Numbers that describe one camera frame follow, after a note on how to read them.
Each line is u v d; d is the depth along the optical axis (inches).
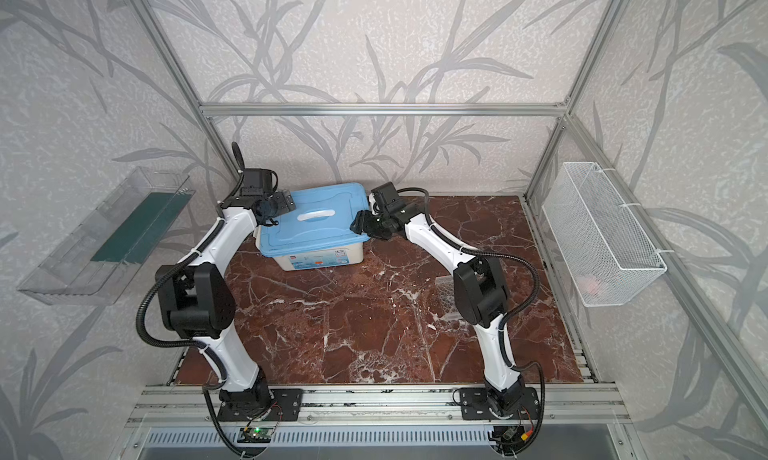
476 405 28.8
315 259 36.8
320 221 34.9
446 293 36.5
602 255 24.8
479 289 20.8
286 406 29.4
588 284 28.6
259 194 28.2
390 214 27.7
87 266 24.8
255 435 28.0
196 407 29.6
